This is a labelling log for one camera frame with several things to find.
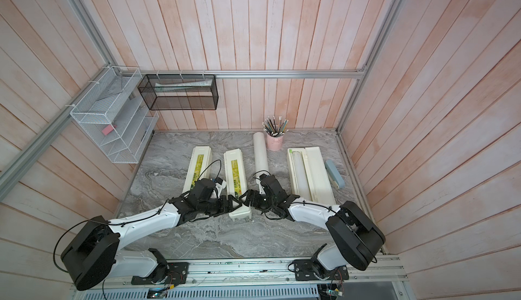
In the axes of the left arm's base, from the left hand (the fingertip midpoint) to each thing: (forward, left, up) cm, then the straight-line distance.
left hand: (235, 209), depth 82 cm
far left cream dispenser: (+20, +18, +2) cm, 27 cm away
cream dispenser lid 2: (+17, -38, -1) cm, 42 cm away
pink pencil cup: (+37, -18, -1) cm, 42 cm away
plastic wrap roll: (+11, -30, -1) cm, 32 cm away
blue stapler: (+19, -46, -2) cm, 50 cm away
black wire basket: (+57, +32, +17) cm, 68 cm away
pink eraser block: (+25, +53, +20) cm, 63 cm away
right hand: (+4, -3, -1) cm, 6 cm away
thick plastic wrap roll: (+30, -11, -3) cm, 32 cm away
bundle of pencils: (+44, -17, +3) cm, 47 cm away
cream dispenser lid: (+12, 0, +2) cm, 12 cm away
